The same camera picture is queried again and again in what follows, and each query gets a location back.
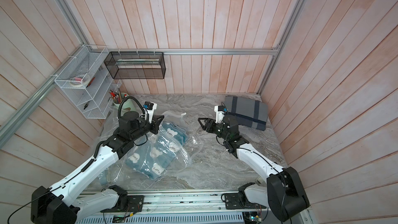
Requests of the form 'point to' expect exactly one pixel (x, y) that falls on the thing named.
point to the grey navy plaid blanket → (249, 112)
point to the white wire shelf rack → (95, 100)
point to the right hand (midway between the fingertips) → (200, 119)
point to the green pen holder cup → (116, 104)
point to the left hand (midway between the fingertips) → (163, 118)
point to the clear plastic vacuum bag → (120, 174)
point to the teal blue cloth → (154, 155)
